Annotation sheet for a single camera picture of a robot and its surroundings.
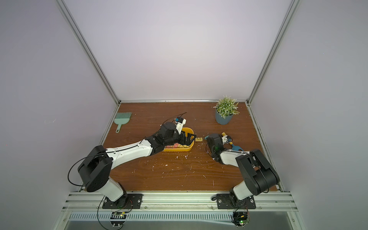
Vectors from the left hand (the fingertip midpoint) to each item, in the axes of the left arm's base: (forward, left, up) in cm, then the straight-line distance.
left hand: (193, 135), depth 81 cm
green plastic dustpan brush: (+24, +56, -16) cm, 63 cm away
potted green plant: (+22, -23, 0) cm, 31 cm away
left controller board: (-37, +38, -18) cm, 57 cm away
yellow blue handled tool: (0, -28, -15) cm, 31 cm away
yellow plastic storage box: (+9, +3, -9) cm, 14 cm away
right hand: (+7, -11, -11) cm, 17 cm away
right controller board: (-38, -23, -17) cm, 47 cm away
